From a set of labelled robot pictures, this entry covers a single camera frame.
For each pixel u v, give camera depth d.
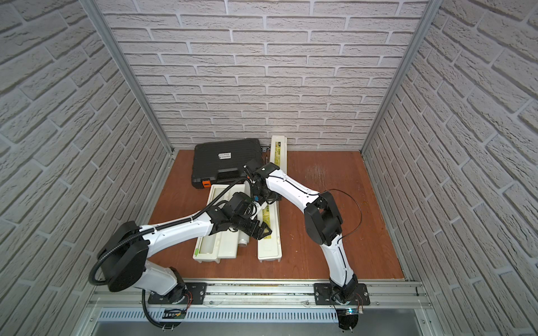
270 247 0.76
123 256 0.43
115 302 0.72
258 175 0.66
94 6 0.70
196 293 0.74
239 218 0.69
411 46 0.78
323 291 0.75
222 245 0.78
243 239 0.82
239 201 0.64
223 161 1.07
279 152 1.09
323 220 0.52
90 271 0.39
